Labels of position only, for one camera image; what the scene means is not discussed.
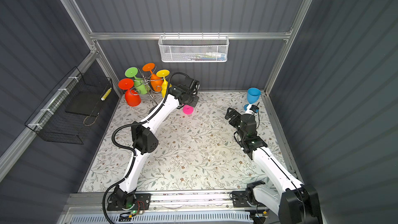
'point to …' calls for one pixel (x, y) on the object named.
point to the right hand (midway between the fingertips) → (235, 113)
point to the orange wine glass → (156, 82)
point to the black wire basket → (67, 114)
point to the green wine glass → (140, 85)
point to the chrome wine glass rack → (147, 80)
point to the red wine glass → (132, 96)
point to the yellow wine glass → (164, 73)
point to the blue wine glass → (253, 95)
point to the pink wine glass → (188, 109)
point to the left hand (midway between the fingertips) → (193, 99)
